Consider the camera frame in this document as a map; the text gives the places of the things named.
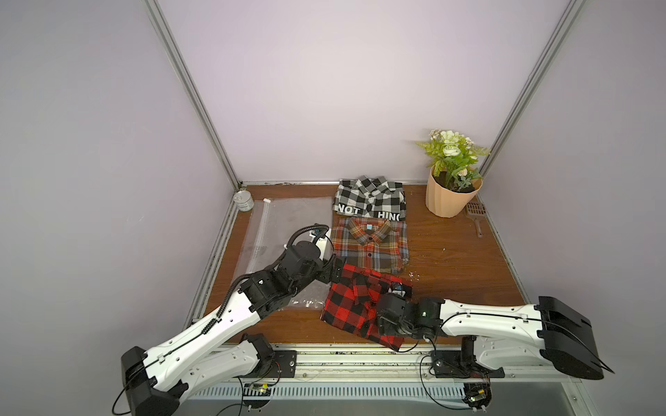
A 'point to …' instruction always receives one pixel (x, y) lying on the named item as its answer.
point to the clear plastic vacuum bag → (311, 300)
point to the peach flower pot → (447, 203)
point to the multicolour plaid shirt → (371, 243)
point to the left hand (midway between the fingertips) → (336, 253)
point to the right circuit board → (477, 394)
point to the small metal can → (244, 201)
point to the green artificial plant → (452, 154)
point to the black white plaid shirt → (372, 197)
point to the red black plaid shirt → (353, 300)
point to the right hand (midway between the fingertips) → (380, 319)
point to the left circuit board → (256, 390)
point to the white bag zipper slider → (266, 200)
